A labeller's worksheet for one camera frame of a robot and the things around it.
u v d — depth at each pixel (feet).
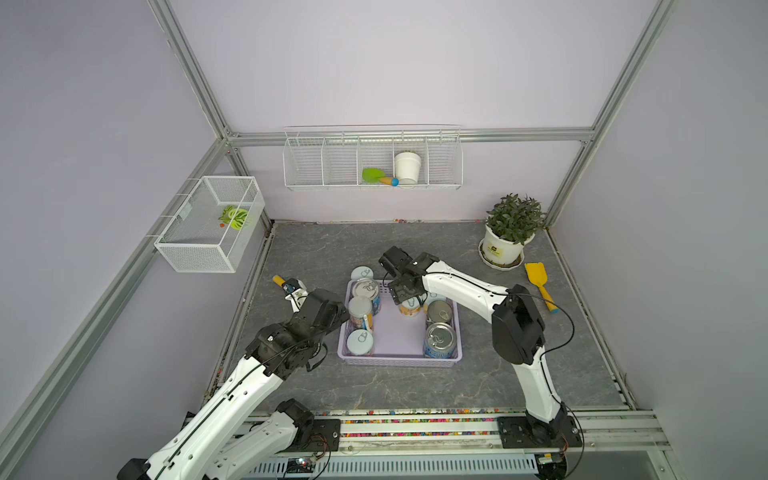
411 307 2.99
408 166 3.03
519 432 2.42
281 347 1.54
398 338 3.00
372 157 3.24
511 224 3.12
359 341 2.75
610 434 2.46
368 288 2.92
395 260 2.41
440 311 2.76
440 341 2.58
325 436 2.38
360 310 2.66
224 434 1.39
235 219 2.66
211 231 2.66
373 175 3.26
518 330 1.72
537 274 3.42
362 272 3.25
